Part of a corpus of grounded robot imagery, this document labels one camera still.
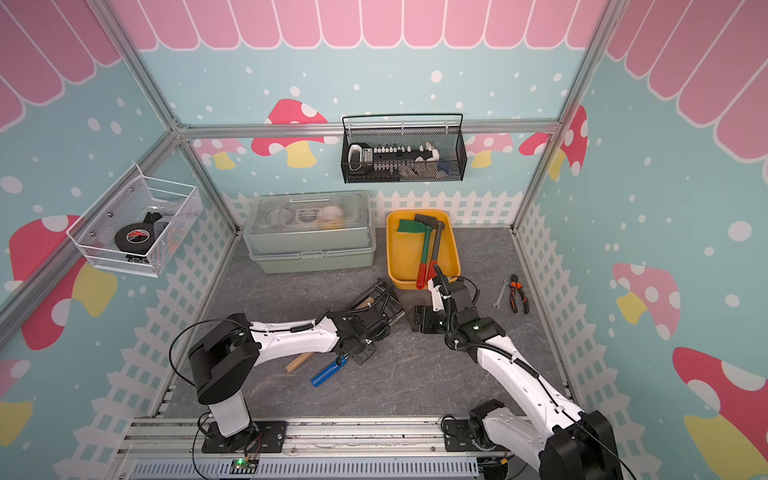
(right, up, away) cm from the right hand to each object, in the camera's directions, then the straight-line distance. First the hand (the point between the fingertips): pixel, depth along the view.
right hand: (417, 314), depth 82 cm
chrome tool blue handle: (-24, -16, +2) cm, 29 cm away
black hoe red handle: (+11, +27, +35) cm, 45 cm away
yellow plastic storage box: (-2, +18, +29) cm, 34 cm away
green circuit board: (-44, -36, -9) cm, 57 cm away
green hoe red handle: (+3, +27, +35) cm, 44 cm away
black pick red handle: (-11, +7, +20) cm, 24 cm away
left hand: (-17, -12, +7) cm, 22 cm away
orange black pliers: (+35, +6, +21) cm, 41 cm away
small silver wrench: (+28, 0, +17) cm, 33 cm away
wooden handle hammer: (-36, -16, +3) cm, 39 cm away
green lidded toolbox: (-36, +25, +18) cm, 47 cm away
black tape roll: (-68, +20, -11) cm, 72 cm away
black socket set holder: (-15, +45, +7) cm, 48 cm away
